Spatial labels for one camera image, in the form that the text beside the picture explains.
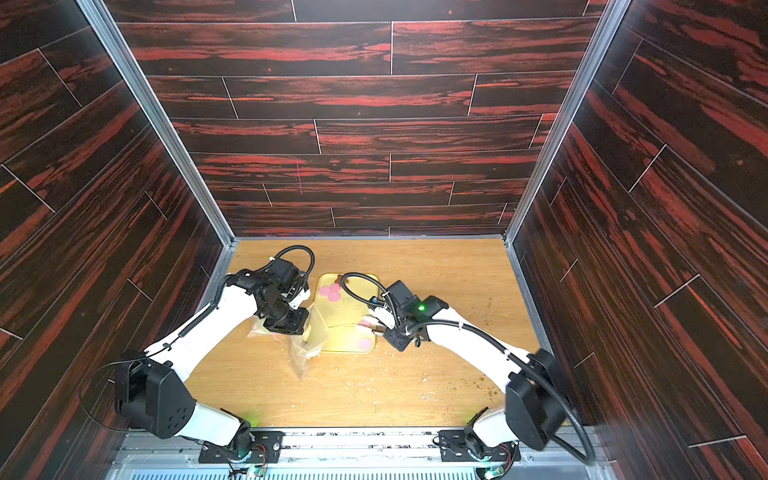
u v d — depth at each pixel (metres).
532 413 0.41
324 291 1.02
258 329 0.72
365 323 0.94
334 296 1.04
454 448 0.73
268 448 0.74
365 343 0.93
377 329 0.86
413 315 0.59
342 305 1.01
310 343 0.87
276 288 0.61
